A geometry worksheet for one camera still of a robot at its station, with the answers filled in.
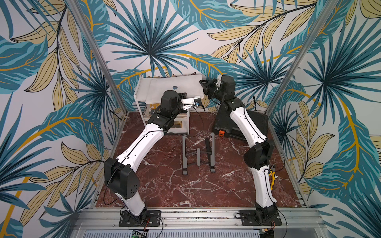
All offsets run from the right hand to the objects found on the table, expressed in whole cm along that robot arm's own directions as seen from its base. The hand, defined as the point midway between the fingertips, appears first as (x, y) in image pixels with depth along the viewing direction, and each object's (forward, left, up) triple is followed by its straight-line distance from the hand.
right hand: (182, 85), depth 76 cm
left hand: (-3, 0, -2) cm, 4 cm away
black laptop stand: (-23, -8, -34) cm, 42 cm away
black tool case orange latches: (-1, -28, -33) cm, 43 cm away
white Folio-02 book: (+2, +3, -35) cm, 35 cm away
